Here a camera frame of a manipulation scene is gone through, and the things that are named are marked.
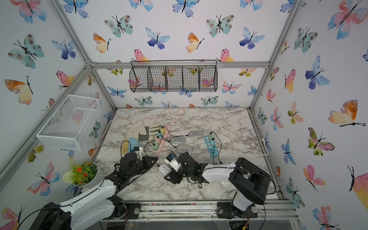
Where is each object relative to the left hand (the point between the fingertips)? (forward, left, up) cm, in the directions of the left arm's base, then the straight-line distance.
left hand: (160, 158), depth 83 cm
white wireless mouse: (-7, -3, -1) cm, 7 cm away
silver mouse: (+11, -13, -9) cm, 19 cm away
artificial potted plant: (-11, +34, +5) cm, 36 cm away
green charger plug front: (+9, +4, -3) cm, 11 cm away
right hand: (-8, -5, -3) cm, 10 cm away
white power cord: (+39, -30, -9) cm, 50 cm away
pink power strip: (+15, +2, -7) cm, 17 cm away
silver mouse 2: (+17, -9, -9) cm, 22 cm away
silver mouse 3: (+23, -22, -9) cm, 33 cm away
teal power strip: (+10, -31, -8) cm, 34 cm away
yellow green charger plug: (+22, +1, -3) cm, 22 cm away
